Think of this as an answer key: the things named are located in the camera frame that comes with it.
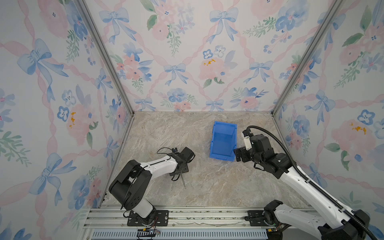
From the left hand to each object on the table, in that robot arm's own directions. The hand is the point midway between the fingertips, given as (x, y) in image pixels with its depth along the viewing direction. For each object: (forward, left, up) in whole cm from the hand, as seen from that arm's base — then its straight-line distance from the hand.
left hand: (181, 168), depth 91 cm
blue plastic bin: (+20, -28, 0) cm, 35 cm away
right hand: (+3, -32, +19) cm, 38 cm away
